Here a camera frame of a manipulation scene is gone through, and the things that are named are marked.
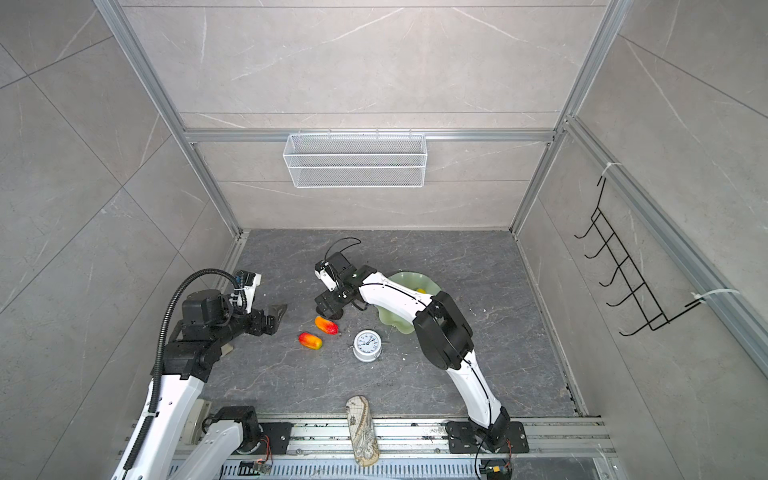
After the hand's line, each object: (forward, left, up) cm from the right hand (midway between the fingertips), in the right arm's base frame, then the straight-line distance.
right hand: (332, 297), depth 92 cm
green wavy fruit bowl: (+7, -26, -1) cm, 27 cm away
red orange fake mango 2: (-12, +6, -5) cm, 14 cm away
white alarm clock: (-15, -11, -4) cm, 19 cm away
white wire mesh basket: (+40, -7, +23) cm, 47 cm away
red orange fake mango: (-7, +2, -5) cm, 9 cm away
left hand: (-9, +13, +16) cm, 22 cm away
